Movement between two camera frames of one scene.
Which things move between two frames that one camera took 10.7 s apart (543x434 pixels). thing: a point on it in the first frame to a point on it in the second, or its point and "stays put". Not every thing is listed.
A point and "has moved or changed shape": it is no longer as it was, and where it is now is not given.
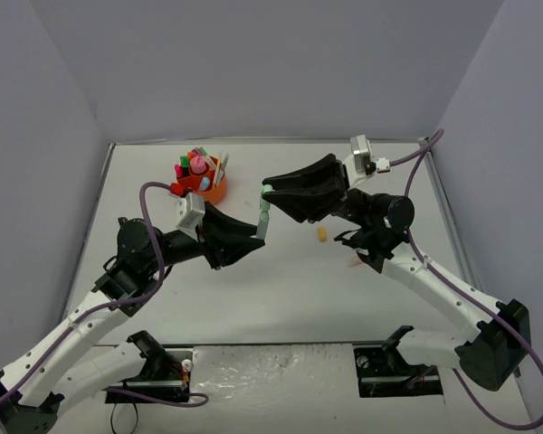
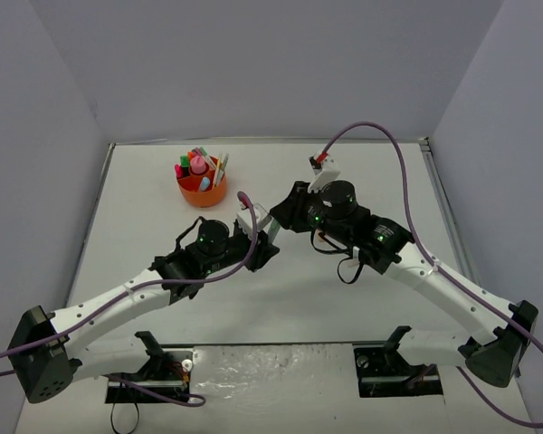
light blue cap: [205, 182] stays put
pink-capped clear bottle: [198, 165] stays put
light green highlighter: [262, 224] has moved or changed shape
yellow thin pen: [219, 165] stays put
